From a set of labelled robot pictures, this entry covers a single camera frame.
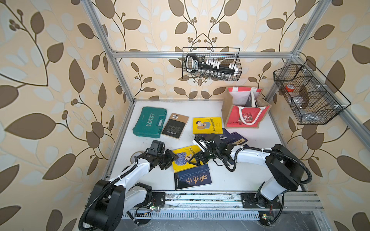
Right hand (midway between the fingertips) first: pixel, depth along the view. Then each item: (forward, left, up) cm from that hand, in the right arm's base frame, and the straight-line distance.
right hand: (193, 159), depth 83 cm
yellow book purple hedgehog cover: (+3, +7, -2) cm, 8 cm away
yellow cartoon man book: (+26, -11, -3) cm, 28 cm away
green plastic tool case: (+28, +29, 0) cm, 41 cm away
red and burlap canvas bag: (+24, -33, +16) cm, 44 cm away
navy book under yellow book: (+15, -22, -1) cm, 27 cm away
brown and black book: (+25, +12, -3) cm, 28 cm away
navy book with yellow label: (+14, -28, -2) cm, 31 cm away
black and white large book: (+30, -40, +15) cm, 52 cm away
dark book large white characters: (-9, +1, -4) cm, 10 cm away
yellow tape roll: (+6, +37, -2) cm, 37 cm away
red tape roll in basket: (+28, -57, +28) cm, 69 cm away
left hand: (+2, +10, 0) cm, 10 cm away
